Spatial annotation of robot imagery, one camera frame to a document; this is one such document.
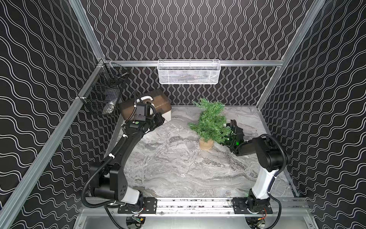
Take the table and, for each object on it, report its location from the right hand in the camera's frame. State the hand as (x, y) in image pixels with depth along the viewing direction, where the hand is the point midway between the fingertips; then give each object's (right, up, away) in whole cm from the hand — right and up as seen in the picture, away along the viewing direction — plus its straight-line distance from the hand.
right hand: (211, 133), depth 97 cm
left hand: (-30, +12, -15) cm, 35 cm away
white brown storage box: (-39, +27, +9) cm, 48 cm away
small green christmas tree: (-4, +6, -23) cm, 24 cm away
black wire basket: (-70, +28, -5) cm, 75 cm away
